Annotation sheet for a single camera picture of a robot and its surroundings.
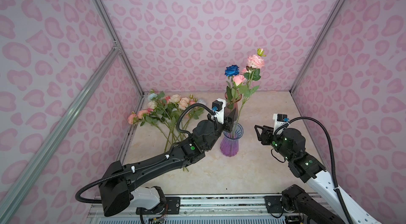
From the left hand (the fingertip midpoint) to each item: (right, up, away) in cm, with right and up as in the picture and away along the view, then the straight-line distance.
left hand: (232, 105), depth 65 cm
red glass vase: (+1, -1, +8) cm, 8 cm away
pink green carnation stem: (-52, -7, +38) cm, 65 cm away
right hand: (+13, -10, +8) cm, 18 cm away
